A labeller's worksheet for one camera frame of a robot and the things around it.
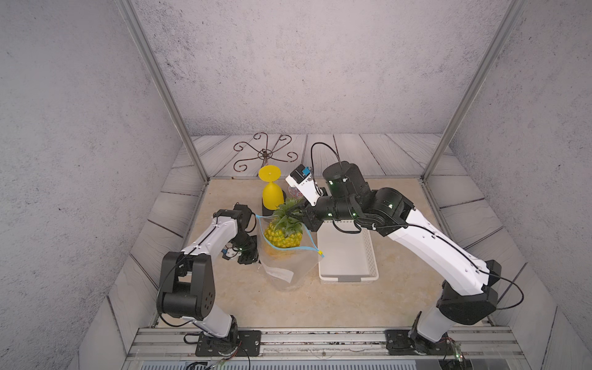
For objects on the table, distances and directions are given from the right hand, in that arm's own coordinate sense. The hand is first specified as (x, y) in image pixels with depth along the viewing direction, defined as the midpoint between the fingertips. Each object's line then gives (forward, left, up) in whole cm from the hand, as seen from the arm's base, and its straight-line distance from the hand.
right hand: (290, 211), depth 59 cm
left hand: (+4, +9, -31) cm, 33 cm away
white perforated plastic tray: (+9, -19, -40) cm, 45 cm away
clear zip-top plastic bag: (-5, +1, -13) cm, 14 cm away
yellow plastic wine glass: (+18, +8, -15) cm, 24 cm away
